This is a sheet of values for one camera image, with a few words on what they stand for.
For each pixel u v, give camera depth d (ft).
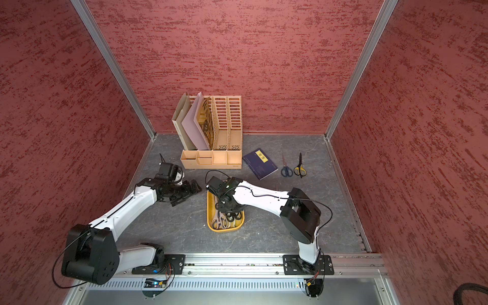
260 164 3.50
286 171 3.39
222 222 2.73
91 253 1.32
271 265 2.49
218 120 3.82
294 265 2.40
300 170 3.38
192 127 3.03
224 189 1.96
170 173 2.27
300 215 1.52
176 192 2.38
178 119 2.82
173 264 2.46
